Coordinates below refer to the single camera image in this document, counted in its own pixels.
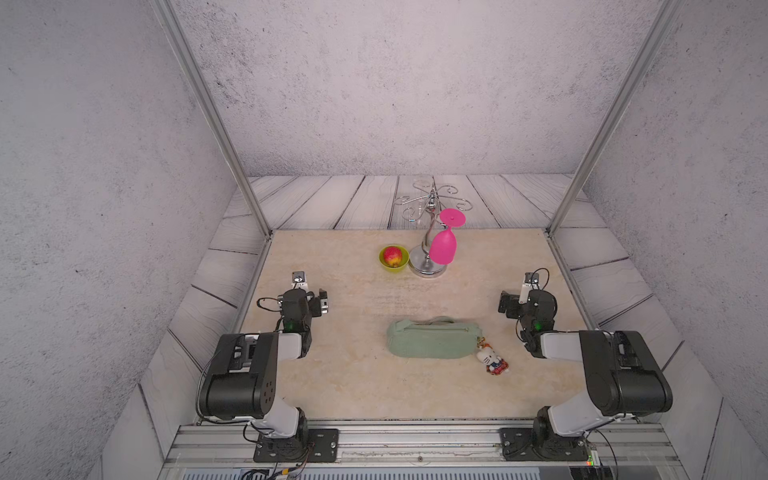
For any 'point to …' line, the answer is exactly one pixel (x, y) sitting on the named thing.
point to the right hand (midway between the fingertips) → (522, 291)
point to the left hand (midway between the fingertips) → (309, 290)
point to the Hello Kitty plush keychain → (486, 355)
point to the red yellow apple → (393, 256)
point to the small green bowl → (405, 258)
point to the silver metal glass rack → (430, 205)
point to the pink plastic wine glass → (443, 245)
